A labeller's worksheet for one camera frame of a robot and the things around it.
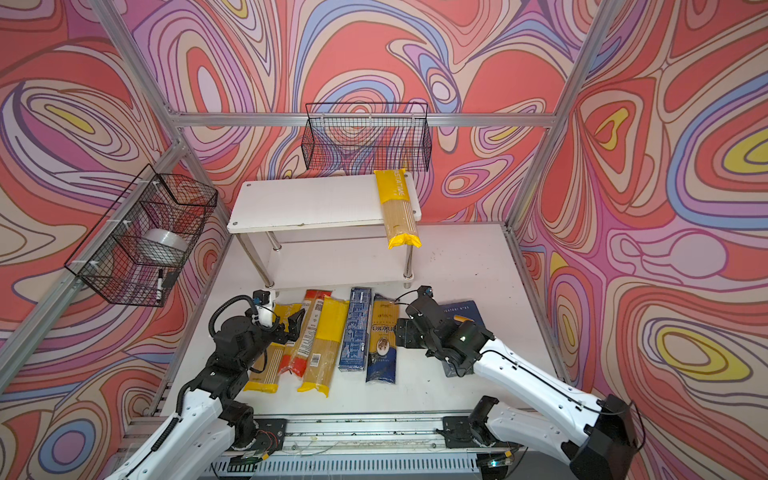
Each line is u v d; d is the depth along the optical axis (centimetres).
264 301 68
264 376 80
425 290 70
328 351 85
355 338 86
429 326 56
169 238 73
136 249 73
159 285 72
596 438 39
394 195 76
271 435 73
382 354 84
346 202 78
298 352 84
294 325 73
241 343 61
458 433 74
